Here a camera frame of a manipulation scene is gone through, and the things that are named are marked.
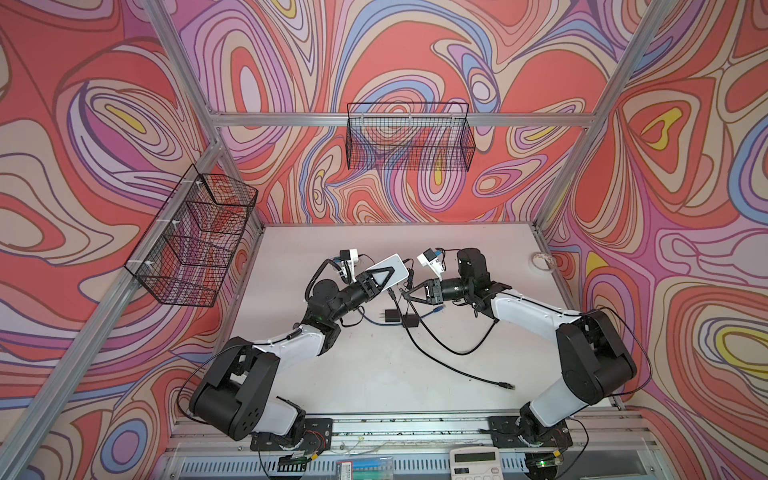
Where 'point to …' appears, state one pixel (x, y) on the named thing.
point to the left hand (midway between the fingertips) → (396, 274)
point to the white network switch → (399, 273)
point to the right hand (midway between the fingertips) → (408, 303)
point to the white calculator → (476, 463)
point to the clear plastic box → (377, 468)
